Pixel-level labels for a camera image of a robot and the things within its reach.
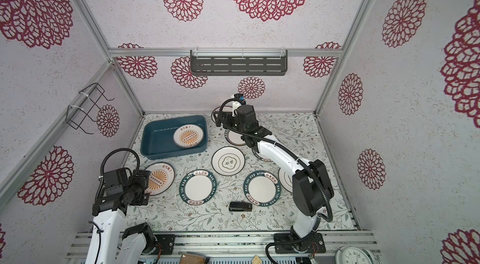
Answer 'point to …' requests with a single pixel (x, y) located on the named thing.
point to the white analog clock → (354, 255)
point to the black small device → (235, 206)
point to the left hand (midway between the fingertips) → (153, 182)
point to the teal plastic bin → (157, 137)
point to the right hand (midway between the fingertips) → (222, 109)
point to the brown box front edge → (192, 259)
